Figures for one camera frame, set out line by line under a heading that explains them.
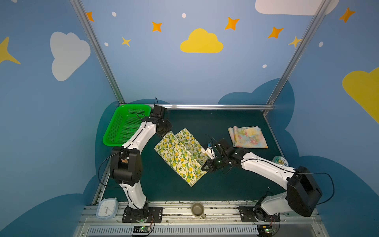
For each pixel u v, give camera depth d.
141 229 0.70
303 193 0.42
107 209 0.73
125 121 1.12
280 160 0.86
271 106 1.16
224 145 0.67
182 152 0.88
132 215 0.68
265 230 0.72
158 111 0.73
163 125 0.78
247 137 1.05
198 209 0.76
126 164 0.49
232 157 0.62
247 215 0.74
